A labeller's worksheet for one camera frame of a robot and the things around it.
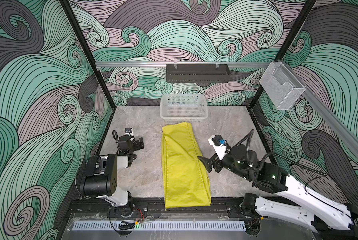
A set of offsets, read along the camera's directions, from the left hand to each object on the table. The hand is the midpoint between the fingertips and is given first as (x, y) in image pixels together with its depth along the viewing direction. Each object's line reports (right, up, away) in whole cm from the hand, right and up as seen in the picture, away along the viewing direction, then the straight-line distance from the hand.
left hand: (134, 137), depth 95 cm
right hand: (+40, -2, -31) cm, 50 cm away
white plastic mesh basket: (+40, +21, +24) cm, 51 cm away
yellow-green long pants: (+33, -23, -11) cm, 41 cm away
